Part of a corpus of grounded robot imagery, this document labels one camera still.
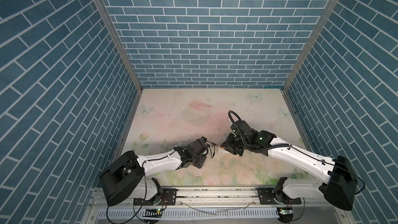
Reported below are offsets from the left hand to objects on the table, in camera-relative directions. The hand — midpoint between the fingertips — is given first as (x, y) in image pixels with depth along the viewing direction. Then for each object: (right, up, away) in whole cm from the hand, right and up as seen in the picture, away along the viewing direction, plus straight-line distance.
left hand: (201, 159), depth 86 cm
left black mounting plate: (-16, -14, -12) cm, 24 cm away
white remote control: (+11, +7, -8) cm, 15 cm away
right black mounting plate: (+31, -14, -12) cm, 36 cm away
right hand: (+9, +11, -9) cm, 17 cm away
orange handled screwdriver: (+11, +9, -9) cm, 17 cm away
